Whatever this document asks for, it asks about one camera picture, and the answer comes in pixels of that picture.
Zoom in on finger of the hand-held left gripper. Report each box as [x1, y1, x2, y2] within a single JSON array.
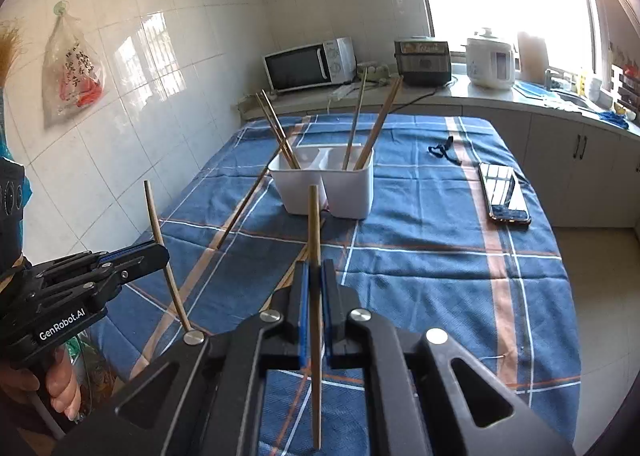
[[31, 242, 171, 283], [36, 262, 169, 307]]

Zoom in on white rice cooker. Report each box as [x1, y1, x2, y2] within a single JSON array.
[[465, 28, 519, 89]]

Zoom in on white utensil holder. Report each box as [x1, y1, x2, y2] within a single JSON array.
[[268, 144, 375, 219]]

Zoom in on grey cable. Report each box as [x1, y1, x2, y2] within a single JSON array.
[[29, 393, 67, 438]]

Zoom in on clear printed plastic bag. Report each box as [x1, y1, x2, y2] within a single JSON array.
[[41, 0, 109, 131]]

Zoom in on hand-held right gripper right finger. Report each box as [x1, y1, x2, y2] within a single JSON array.
[[321, 259, 576, 456]]

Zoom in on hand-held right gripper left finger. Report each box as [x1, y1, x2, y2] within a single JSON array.
[[55, 261, 313, 456]]

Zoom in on black smartphone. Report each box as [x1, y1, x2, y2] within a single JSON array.
[[478, 162, 532, 226]]

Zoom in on blue plaid tablecloth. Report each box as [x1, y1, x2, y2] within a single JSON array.
[[87, 114, 583, 456]]

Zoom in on person's left hand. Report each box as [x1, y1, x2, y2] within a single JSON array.
[[0, 346, 84, 422]]

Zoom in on egg carton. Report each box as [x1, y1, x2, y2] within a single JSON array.
[[356, 62, 392, 80]]

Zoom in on black strap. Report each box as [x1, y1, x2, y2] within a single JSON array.
[[427, 136, 464, 167]]

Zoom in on white kitchen cabinet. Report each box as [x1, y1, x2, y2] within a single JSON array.
[[450, 100, 640, 230]]

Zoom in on white microwave oven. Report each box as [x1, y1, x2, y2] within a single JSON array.
[[263, 37, 357, 94]]

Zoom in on long wooden chopstick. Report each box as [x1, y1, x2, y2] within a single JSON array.
[[261, 88, 302, 170], [214, 133, 295, 251], [308, 185, 324, 452], [354, 76, 404, 171], [255, 92, 297, 170], [276, 217, 327, 287], [343, 67, 368, 170], [143, 180, 192, 333]]

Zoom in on straw broom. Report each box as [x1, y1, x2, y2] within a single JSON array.
[[0, 20, 27, 89]]

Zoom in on black countertop appliance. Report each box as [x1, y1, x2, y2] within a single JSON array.
[[393, 38, 453, 87]]

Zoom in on wooden cutting board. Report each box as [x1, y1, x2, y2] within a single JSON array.
[[517, 32, 550, 84]]

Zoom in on blue cloth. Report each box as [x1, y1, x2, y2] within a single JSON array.
[[515, 80, 553, 97]]

